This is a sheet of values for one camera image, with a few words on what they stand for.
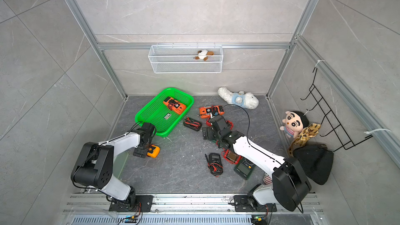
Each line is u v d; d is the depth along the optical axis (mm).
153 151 876
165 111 1105
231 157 855
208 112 1058
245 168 824
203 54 871
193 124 1000
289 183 408
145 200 777
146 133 779
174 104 1072
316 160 670
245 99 1064
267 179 785
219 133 625
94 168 455
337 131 641
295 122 810
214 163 818
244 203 729
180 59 1006
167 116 1072
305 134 757
